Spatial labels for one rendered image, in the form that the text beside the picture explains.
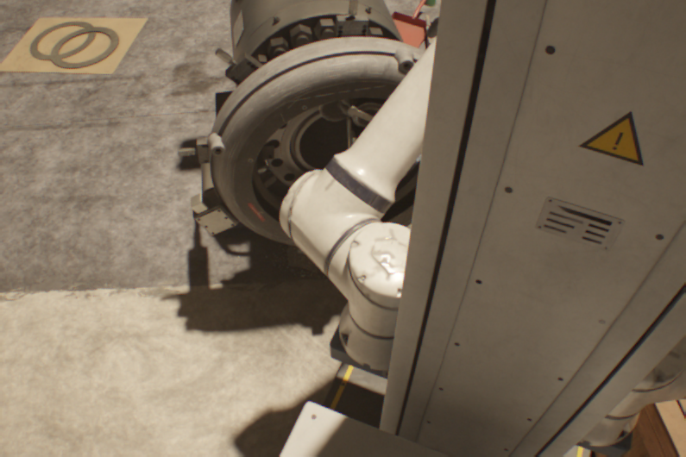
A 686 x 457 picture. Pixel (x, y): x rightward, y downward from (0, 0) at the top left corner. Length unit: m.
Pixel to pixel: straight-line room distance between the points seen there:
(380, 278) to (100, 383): 1.29
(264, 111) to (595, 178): 1.01
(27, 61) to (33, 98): 0.38
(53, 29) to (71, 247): 1.73
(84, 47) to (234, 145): 2.14
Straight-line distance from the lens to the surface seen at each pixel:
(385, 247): 1.04
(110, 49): 3.42
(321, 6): 1.76
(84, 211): 2.55
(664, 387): 1.10
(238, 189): 1.61
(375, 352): 1.19
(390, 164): 1.11
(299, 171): 1.76
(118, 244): 2.38
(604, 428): 1.22
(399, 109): 1.11
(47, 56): 3.56
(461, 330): 0.82
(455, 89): 0.52
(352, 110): 1.45
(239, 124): 1.46
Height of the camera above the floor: 1.78
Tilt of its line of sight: 49 degrees down
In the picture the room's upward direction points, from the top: straight up
